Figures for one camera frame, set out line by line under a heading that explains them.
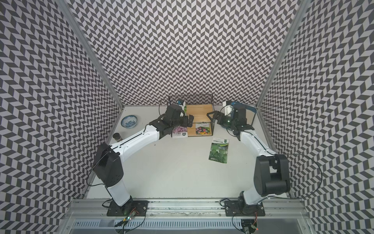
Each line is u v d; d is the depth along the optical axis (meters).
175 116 0.64
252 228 0.68
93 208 0.78
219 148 0.94
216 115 0.74
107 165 0.45
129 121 1.05
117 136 0.91
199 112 1.01
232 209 0.72
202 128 1.03
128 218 0.68
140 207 0.71
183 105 0.76
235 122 0.67
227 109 0.78
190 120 0.76
